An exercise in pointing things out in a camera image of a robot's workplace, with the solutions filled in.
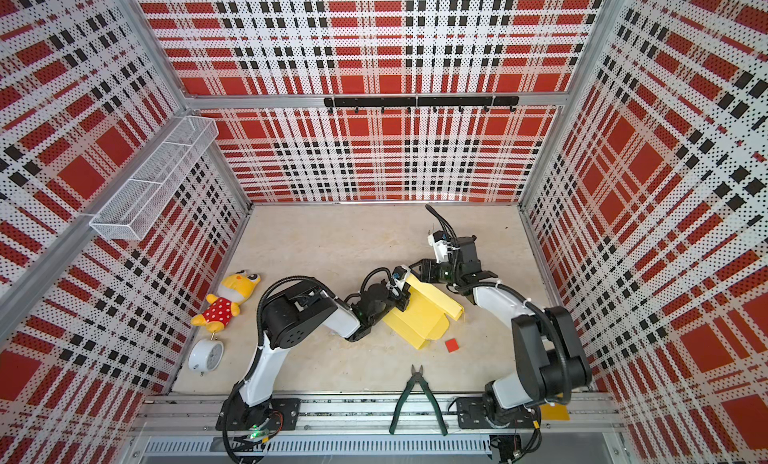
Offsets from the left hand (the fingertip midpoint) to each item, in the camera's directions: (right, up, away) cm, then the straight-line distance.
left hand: (415, 278), depth 96 cm
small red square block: (+10, -18, -10) cm, 23 cm away
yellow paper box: (+3, -11, -5) cm, 13 cm away
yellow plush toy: (-55, -3, -7) cm, 56 cm away
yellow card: (+36, -31, -20) cm, 52 cm away
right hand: (0, +4, -8) cm, 9 cm away
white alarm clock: (-56, -17, -19) cm, 61 cm away
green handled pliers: (0, -24, -16) cm, 29 cm away
